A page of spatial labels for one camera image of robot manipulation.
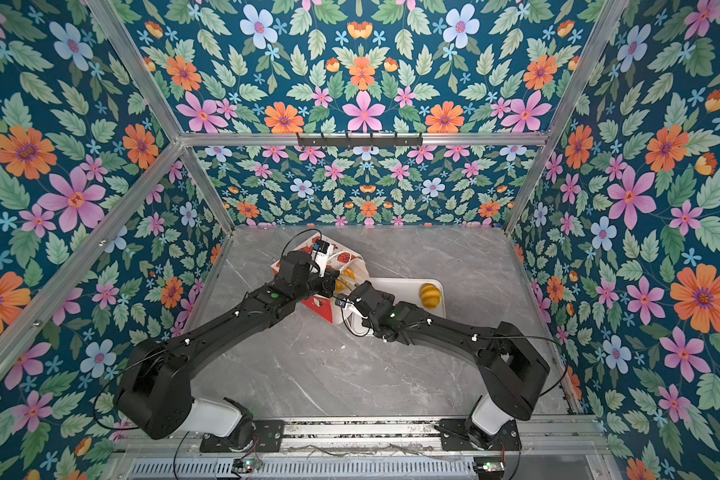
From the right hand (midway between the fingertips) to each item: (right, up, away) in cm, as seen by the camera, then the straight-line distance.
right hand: (376, 295), depth 86 cm
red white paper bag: (-11, +11, +7) cm, 17 cm away
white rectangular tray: (+11, 0, +16) cm, 19 cm away
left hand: (-9, +9, -4) cm, 13 cm away
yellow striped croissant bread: (+18, -2, +12) cm, 22 cm away
